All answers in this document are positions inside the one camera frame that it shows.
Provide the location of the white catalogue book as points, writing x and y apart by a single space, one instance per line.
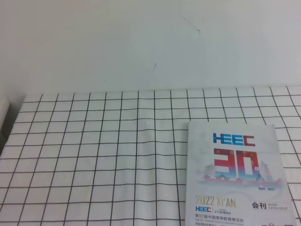
235 177

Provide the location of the white grid tablecloth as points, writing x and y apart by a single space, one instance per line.
119 158

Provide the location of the white box at left edge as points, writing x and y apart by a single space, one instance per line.
4 107

